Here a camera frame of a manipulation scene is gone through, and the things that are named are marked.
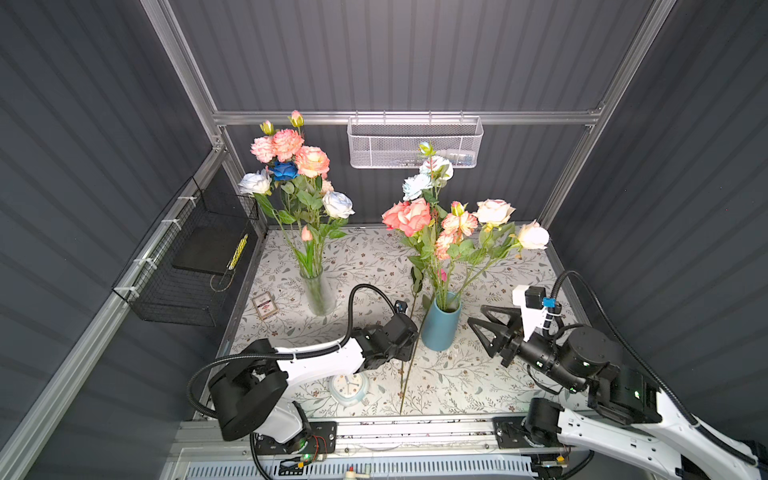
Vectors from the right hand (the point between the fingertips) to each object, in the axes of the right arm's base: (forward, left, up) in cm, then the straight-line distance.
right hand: (479, 319), depth 58 cm
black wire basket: (+15, +68, -3) cm, 70 cm away
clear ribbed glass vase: (+20, +39, -20) cm, 48 cm away
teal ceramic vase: (+8, +5, -18) cm, 20 cm away
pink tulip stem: (+26, +40, -4) cm, 48 cm away
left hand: (+8, +14, -28) cm, 32 cm away
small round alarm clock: (-5, +29, -30) cm, 42 cm away
